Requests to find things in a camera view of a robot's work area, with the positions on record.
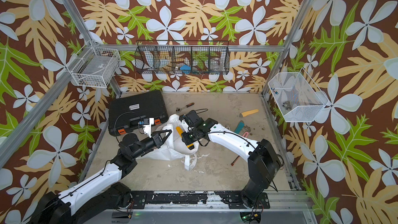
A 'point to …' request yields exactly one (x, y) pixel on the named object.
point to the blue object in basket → (185, 69)
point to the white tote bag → (174, 148)
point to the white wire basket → (96, 67)
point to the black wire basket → (183, 57)
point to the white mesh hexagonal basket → (298, 97)
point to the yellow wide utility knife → (180, 131)
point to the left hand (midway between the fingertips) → (171, 130)
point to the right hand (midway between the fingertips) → (182, 137)
